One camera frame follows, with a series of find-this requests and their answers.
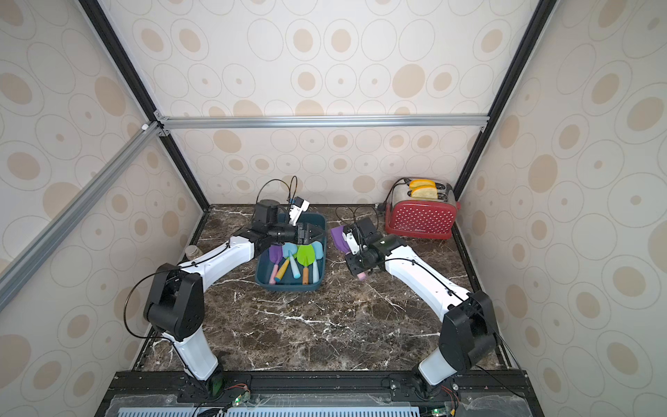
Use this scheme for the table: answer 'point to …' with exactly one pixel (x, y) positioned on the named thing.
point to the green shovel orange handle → (305, 256)
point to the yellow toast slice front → (425, 192)
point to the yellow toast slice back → (421, 182)
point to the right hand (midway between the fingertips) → (351, 265)
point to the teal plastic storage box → (290, 281)
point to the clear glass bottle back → (193, 252)
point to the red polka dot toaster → (431, 218)
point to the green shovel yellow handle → (281, 270)
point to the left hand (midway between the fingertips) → (326, 233)
